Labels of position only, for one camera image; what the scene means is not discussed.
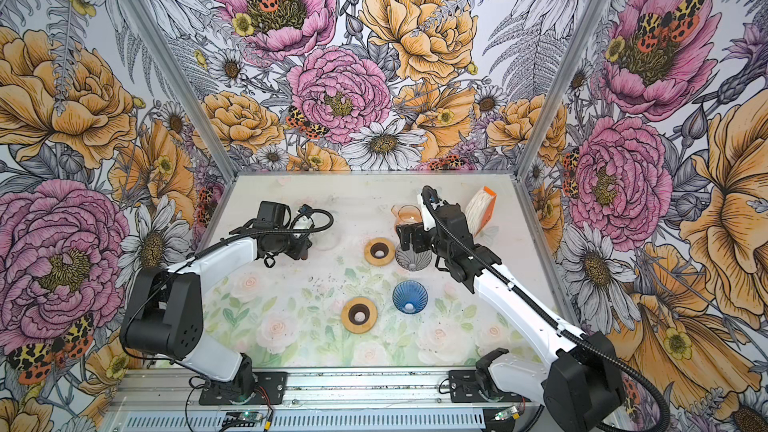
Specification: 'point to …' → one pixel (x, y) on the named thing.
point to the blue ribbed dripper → (410, 297)
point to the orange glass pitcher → (407, 214)
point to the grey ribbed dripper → (411, 260)
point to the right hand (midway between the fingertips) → (413, 233)
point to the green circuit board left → (250, 416)
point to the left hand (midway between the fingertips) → (303, 249)
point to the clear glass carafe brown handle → (325, 241)
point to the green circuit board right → (506, 414)
